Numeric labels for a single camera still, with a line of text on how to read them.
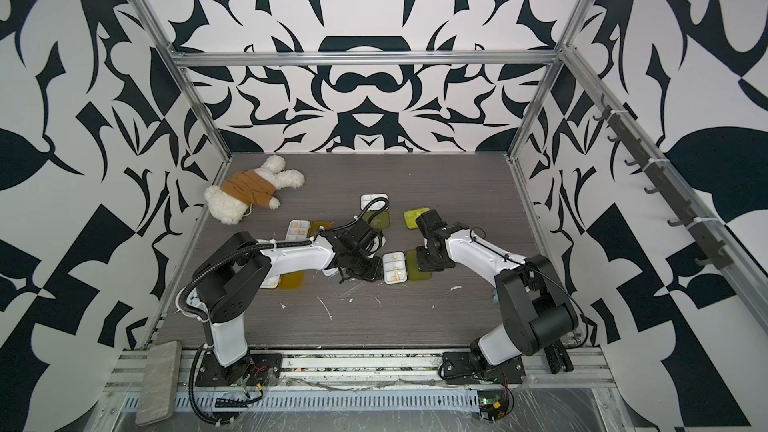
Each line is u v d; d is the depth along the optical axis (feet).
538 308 1.44
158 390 2.26
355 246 2.40
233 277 1.58
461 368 2.44
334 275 2.93
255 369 2.39
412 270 2.99
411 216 3.34
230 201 3.16
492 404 2.33
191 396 2.26
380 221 2.79
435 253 2.12
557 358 2.44
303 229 3.25
